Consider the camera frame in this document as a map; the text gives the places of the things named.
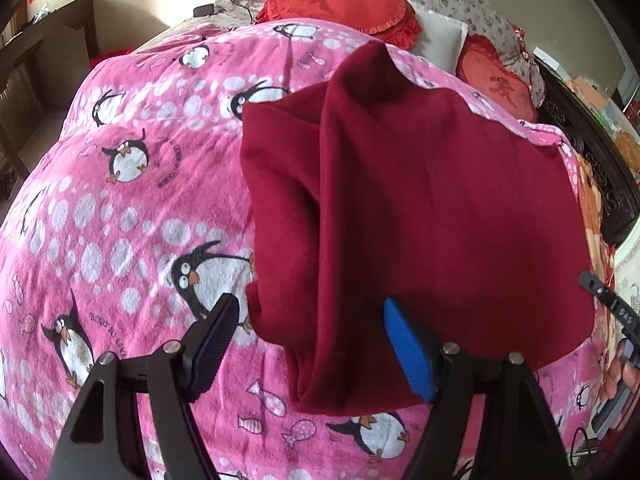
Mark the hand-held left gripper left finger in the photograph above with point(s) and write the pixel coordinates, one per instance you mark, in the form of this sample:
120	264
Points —
212	355

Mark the dark wooden furniture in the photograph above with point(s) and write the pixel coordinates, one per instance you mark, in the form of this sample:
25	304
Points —
45	60

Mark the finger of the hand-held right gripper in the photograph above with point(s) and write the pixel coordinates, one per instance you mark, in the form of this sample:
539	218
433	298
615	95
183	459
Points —
612	305

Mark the pink penguin print blanket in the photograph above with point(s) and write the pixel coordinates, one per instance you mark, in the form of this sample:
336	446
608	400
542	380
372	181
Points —
125	235

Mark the dark carved wooden headboard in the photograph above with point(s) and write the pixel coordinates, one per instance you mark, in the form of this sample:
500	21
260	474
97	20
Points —
600	180

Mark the orange patchwork fleece blanket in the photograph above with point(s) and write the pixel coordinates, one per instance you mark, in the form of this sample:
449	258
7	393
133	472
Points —
590	210

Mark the person's right hand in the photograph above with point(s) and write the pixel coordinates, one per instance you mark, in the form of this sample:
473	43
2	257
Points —
631	365

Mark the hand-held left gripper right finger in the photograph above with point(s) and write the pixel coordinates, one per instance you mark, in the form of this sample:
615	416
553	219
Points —
407	355

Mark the white pillow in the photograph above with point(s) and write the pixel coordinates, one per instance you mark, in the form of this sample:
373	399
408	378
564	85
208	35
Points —
440	35

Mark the dark red garment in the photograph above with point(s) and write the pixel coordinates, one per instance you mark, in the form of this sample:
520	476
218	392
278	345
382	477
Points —
425	185

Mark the orange plastic bag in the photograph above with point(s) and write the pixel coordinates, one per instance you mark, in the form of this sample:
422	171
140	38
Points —
629	150

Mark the black charger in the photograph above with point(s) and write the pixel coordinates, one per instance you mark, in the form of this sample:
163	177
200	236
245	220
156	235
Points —
204	10

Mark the red heart cushion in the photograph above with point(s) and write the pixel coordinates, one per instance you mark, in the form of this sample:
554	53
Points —
335	0
495	80

